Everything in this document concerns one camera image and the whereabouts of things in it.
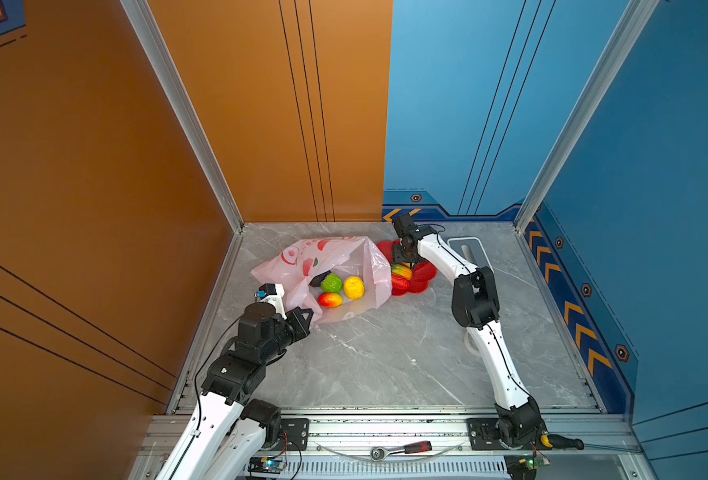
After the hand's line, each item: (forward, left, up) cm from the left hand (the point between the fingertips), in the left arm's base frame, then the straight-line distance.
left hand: (315, 308), depth 73 cm
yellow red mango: (+24, -25, -17) cm, 39 cm away
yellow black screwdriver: (-25, -60, -18) cm, 67 cm away
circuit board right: (-30, -51, -22) cm, 63 cm away
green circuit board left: (-30, +11, -22) cm, 39 cm away
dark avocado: (+20, +3, -17) cm, 26 cm away
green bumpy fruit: (+18, -1, -15) cm, 23 cm away
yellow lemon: (+16, -9, -14) cm, 23 cm away
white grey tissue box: (+34, -51, -16) cm, 64 cm away
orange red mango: (+19, -24, -16) cm, 35 cm away
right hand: (+32, -26, -19) cm, 46 cm away
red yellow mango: (+13, -1, -17) cm, 21 cm away
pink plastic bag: (+18, +9, -5) cm, 20 cm away
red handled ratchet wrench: (-28, -16, -17) cm, 37 cm away
